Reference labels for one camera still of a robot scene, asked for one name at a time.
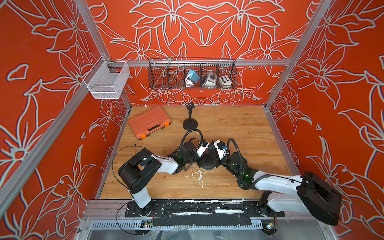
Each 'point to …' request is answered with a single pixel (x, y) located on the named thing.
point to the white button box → (225, 80)
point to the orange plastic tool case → (149, 122)
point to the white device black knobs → (211, 79)
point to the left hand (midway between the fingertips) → (210, 154)
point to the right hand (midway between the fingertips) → (207, 149)
